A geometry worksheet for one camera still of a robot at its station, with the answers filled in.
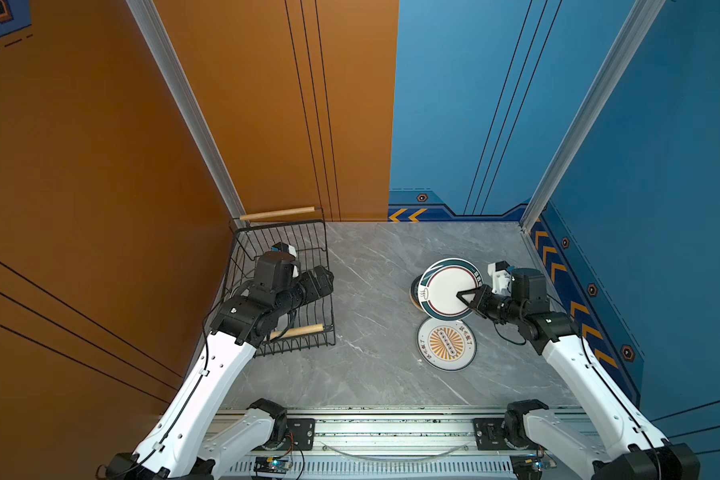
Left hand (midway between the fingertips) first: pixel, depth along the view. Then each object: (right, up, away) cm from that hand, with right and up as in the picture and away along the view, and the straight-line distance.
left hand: (322, 277), depth 72 cm
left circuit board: (-14, -46, 0) cm, 48 cm away
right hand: (+34, -5, +6) cm, 35 cm away
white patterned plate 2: (+34, -22, +16) cm, 43 cm away
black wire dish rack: (-4, -12, +2) cm, 13 cm away
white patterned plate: (+31, -3, +11) cm, 33 cm away
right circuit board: (+49, -44, -2) cm, 66 cm away
